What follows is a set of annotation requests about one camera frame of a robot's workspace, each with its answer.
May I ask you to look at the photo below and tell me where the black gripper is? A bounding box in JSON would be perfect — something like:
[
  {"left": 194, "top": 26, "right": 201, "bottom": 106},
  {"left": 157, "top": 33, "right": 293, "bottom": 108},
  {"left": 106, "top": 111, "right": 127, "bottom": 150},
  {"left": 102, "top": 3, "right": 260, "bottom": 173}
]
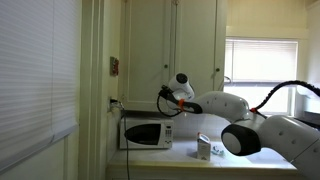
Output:
[{"left": 159, "top": 85, "right": 174, "bottom": 99}]

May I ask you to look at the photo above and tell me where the cream cupboard door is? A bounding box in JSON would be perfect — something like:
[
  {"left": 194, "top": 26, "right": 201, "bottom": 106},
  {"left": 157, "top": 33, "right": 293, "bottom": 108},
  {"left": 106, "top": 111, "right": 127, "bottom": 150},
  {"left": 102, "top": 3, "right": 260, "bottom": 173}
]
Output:
[
  {"left": 121, "top": 0, "right": 173, "bottom": 113},
  {"left": 175, "top": 0, "right": 228, "bottom": 93}
]

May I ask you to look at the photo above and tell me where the white microwave oven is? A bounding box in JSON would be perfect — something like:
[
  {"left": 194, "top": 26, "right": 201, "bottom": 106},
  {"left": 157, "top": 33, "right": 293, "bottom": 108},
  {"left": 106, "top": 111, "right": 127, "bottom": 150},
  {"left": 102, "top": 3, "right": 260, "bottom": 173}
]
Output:
[{"left": 119, "top": 116, "right": 175, "bottom": 150}]

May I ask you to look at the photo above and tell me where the white box with blue circle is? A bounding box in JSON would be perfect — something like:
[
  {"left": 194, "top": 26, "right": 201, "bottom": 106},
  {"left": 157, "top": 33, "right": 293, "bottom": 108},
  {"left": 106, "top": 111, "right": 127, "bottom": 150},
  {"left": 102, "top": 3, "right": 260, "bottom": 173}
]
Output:
[{"left": 196, "top": 132, "right": 212, "bottom": 162}]

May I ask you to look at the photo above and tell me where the white window blind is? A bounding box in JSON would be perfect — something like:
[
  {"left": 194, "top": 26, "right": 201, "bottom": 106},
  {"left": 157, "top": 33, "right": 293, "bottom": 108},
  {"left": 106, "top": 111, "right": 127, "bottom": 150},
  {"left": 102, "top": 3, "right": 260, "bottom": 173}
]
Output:
[{"left": 224, "top": 38, "right": 299, "bottom": 84}]

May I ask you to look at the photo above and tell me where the white door blind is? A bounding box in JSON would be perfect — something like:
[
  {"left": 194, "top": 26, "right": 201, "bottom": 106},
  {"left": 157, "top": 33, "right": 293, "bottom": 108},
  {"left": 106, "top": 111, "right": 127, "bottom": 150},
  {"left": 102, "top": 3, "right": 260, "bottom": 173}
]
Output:
[{"left": 0, "top": 0, "right": 79, "bottom": 174}]

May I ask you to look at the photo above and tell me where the cream panelled room door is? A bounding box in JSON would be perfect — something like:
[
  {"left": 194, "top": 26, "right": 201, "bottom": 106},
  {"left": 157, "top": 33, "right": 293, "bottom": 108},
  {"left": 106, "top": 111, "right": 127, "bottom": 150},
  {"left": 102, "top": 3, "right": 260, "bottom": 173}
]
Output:
[{"left": 0, "top": 126, "right": 81, "bottom": 180}]

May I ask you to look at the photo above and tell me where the cream wall cupboard carcass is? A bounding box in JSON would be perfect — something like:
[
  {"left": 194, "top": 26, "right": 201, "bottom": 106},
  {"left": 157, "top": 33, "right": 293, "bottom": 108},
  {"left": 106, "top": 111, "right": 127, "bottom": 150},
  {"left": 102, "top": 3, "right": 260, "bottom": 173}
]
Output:
[{"left": 118, "top": 0, "right": 228, "bottom": 114}]

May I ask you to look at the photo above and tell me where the red wall decoration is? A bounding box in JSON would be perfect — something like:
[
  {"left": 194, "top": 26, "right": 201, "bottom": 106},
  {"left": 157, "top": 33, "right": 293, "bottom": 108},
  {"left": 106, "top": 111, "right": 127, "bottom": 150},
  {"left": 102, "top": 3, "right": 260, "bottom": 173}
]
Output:
[{"left": 109, "top": 56, "right": 120, "bottom": 78}]

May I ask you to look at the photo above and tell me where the black power cable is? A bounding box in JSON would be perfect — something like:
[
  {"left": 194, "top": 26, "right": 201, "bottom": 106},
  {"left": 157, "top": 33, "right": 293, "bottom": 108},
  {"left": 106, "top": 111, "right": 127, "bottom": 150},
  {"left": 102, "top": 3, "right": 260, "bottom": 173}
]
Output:
[{"left": 123, "top": 113, "right": 131, "bottom": 180}]

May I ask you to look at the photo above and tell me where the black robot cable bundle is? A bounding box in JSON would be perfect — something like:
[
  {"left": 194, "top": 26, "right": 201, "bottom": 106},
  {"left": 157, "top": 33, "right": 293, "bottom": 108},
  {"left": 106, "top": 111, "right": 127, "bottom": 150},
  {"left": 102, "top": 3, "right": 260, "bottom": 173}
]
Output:
[{"left": 156, "top": 79, "right": 320, "bottom": 118}]

